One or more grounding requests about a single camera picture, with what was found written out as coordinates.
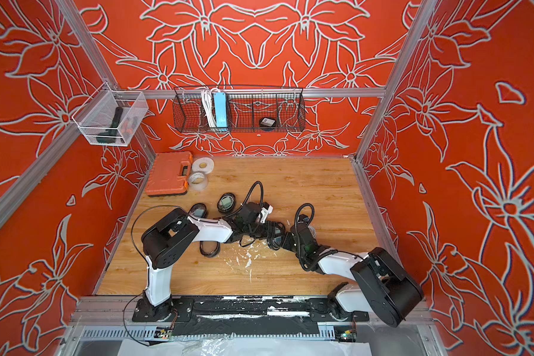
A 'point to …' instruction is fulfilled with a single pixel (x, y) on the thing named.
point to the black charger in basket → (267, 122)
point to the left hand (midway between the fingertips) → (282, 232)
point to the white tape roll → (203, 165)
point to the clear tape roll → (198, 180)
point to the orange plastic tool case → (170, 174)
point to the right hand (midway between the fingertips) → (277, 238)
